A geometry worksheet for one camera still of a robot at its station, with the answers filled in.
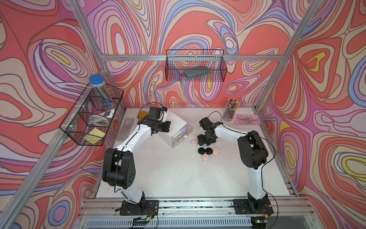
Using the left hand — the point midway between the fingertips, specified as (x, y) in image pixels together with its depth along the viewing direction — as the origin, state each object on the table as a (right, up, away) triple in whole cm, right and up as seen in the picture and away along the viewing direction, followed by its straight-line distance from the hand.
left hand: (170, 126), depth 90 cm
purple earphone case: (+9, -2, +1) cm, 9 cm away
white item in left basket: (-31, +7, -16) cm, 36 cm away
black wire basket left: (-42, +3, -15) cm, 45 cm away
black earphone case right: (+26, -17, +4) cm, 31 cm away
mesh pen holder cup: (+44, +8, +18) cm, 48 cm away
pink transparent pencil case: (+59, +4, +22) cm, 63 cm away
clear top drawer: (+7, -6, +3) cm, 10 cm away
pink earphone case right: (+31, -17, +4) cm, 35 cm away
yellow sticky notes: (-31, -4, -27) cm, 41 cm away
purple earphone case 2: (+22, -12, 0) cm, 25 cm away
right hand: (+24, -13, +8) cm, 29 cm away
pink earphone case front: (+23, -21, +1) cm, 31 cm away
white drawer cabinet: (+3, +2, +4) cm, 6 cm away
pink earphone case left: (+16, -12, +8) cm, 21 cm away
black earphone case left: (+21, -17, +4) cm, 27 cm away
